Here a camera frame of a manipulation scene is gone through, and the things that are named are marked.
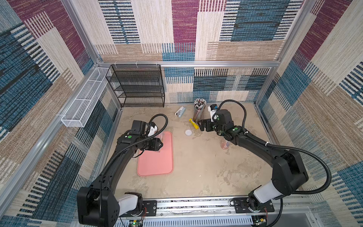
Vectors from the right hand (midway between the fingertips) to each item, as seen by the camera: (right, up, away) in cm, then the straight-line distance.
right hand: (206, 122), depth 88 cm
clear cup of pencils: (-4, +11, +7) cm, 13 cm away
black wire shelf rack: (-49, +27, +22) cm, 60 cm away
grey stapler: (-17, +8, +24) cm, 30 cm away
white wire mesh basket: (-83, +5, +5) cm, 83 cm away
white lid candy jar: (+13, -15, +6) cm, 20 cm away
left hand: (-28, -12, -6) cm, 31 cm away
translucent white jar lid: (-11, -8, +15) cm, 20 cm away
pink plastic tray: (-33, -26, +6) cm, 42 cm away
